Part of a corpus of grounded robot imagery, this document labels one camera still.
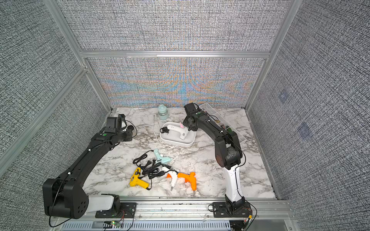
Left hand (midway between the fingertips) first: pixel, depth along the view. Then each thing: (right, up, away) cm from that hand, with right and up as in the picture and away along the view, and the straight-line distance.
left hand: (130, 131), depth 85 cm
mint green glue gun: (+17, -18, +5) cm, 25 cm away
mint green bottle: (+15, +13, +25) cm, 32 cm away
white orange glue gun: (+26, -26, -2) cm, 36 cm away
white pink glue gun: (+30, 0, +9) cm, 31 cm away
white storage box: (+26, -2, +11) cm, 28 cm away
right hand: (+33, +7, +12) cm, 36 cm away
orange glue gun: (+35, -27, -1) cm, 45 cm away
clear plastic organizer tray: (+51, +17, +36) cm, 65 cm away
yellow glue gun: (+4, -28, -3) cm, 28 cm away
